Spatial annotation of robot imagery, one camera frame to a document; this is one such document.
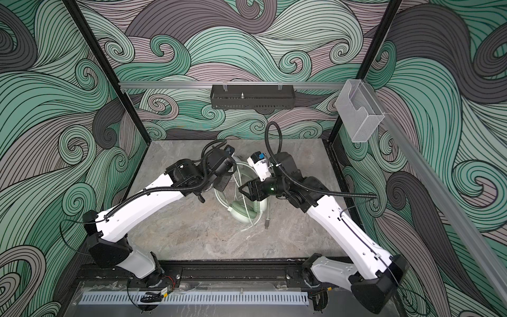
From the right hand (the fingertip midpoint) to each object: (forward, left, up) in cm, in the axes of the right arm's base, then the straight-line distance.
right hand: (246, 187), depth 67 cm
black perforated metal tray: (+49, -1, +4) cm, 49 cm away
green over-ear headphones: (-7, +1, -5) cm, 9 cm away
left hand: (+6, +9, 0) cm, 11 cm away
